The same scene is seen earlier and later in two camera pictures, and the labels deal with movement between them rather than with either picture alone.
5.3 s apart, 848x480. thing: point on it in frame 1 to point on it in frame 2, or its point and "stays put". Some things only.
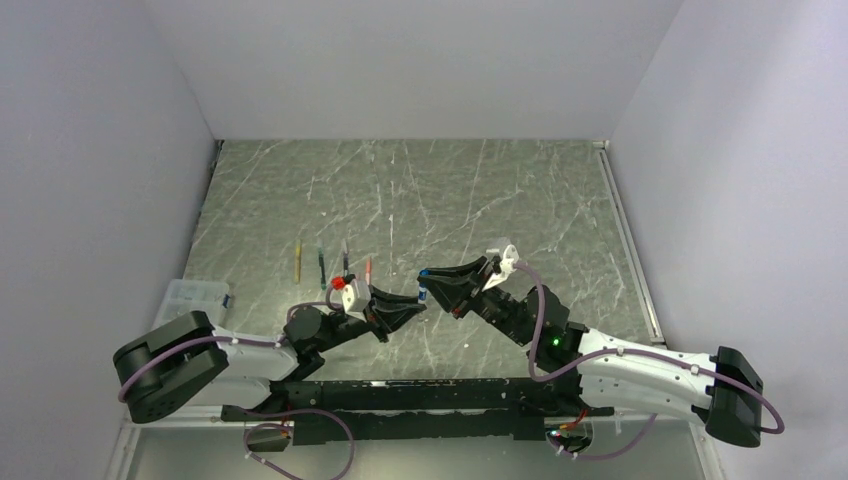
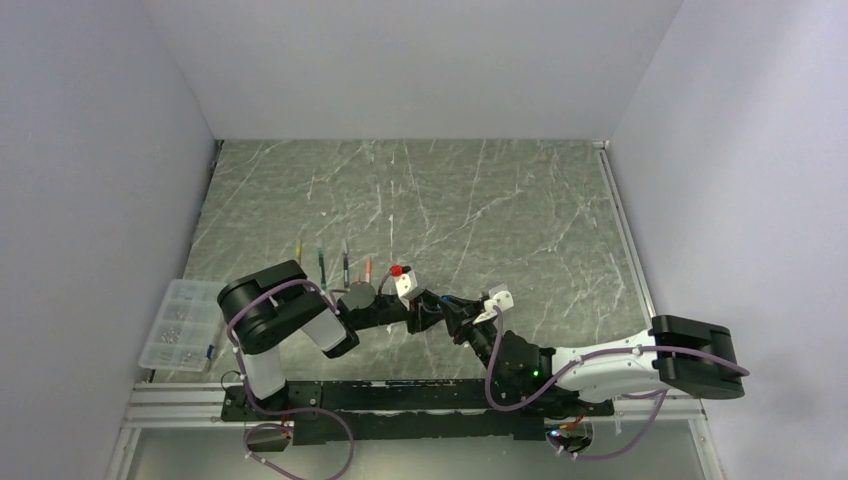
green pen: x=322 y=273 stays put
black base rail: x=352 y=411 stays put
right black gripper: x=462 y=299 to x=456 y=311
